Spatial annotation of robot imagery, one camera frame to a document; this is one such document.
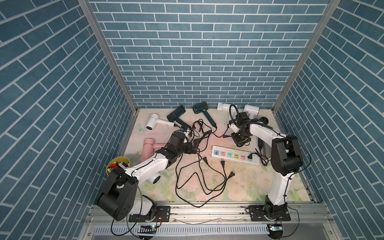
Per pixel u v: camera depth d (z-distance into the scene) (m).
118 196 0.42
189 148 0.77
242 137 0.84
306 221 0.73
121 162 0.82
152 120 1.06
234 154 0.93
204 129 1.09
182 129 0.77
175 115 1.10
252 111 1.14
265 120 1.00
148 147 0.94
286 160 0.53
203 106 1.16
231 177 0.86
